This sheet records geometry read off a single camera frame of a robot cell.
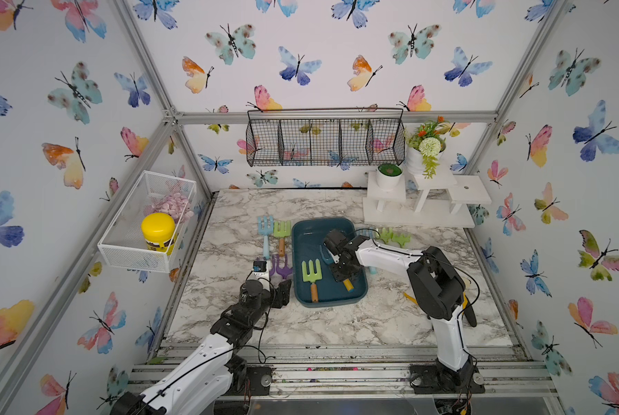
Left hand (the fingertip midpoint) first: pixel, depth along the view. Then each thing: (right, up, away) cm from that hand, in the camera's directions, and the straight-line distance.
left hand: (283, 278), depth 84 cm
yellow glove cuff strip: (+32, +2, -28) cm, 43 cm away
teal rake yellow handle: (+21, -3, +5) cm, 22 cm away
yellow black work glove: (+61, -11, +2) cm, 62 cm away
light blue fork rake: (-11, +15, +26) cm, 32 cm away
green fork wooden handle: (+9, -2, +10) cm, 13 cm away
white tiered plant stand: (+53, +27, +24) cm, 64 cm away
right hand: (+20, 0, +11) cm, 22 cm away
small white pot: (+37, +35, +11) cm, 52 cm away
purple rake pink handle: (-1, 0, +12) cm, 12 cm away
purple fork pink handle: (-4, +2, +14) cm, 15 cm away
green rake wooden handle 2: (+46, +11, +20) cm, 52 cm away
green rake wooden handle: (+40, +13, +21) cm, 47 cm away
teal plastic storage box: (+7, +12, +20) cm, 25 cm away
